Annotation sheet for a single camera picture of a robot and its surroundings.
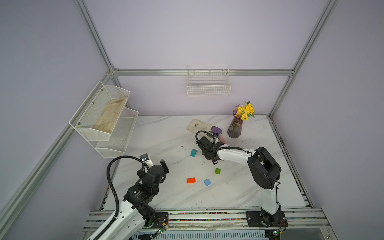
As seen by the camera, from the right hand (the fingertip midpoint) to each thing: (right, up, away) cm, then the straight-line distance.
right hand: (209, 149), depth 96 cm
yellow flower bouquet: (+21, +24, -8) cm, 32 cm away
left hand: (-31, -5, -18) cm, 36 cm away
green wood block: (+4, -13, -6) cm, 15 cm away
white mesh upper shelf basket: (-61, +20, -19) cm, 67 cm away
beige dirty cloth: (-9, +17, +18) cm, 26 cm away
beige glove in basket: (-56, +24, -14) cm, 62 cm away
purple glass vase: (+17, +16, +3) cm, 24 cm away
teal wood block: (-11, -2, +2) cm, 11 cm away
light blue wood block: (-2, -18, -10) cm, 21 cm away
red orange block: (-12, -17, -9) cm, 23 cm away
